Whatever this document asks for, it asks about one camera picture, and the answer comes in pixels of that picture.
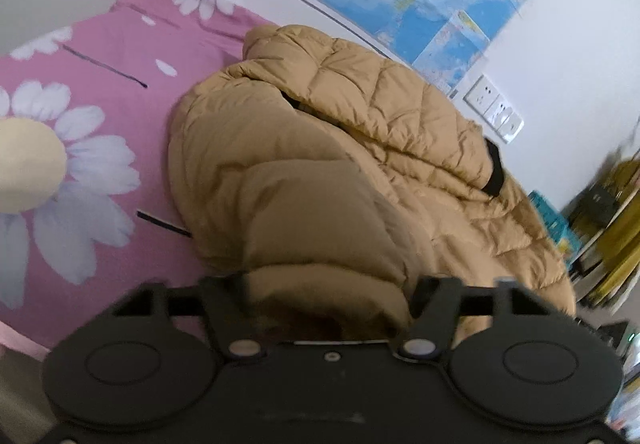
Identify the cluttered shelf with items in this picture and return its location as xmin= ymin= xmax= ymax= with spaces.
xmin=568 ymin=153 xmax=639 ymax=327

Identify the tan puffer jacket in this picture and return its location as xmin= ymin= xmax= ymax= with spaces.
xmin=167 ymin=25 xmax=576 ymax=340

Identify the pink floral bed sheet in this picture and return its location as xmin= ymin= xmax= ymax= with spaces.
xmin=1 ymin=0 xmax=262 ymax=358

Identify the white wall switch panel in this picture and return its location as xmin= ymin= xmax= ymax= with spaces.
xmin=463 ymin=75 xmax=524 ymax=144

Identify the teal patterned box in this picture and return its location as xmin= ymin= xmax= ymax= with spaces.
xmin=528 ymin=191 xmax=580 ymax=262

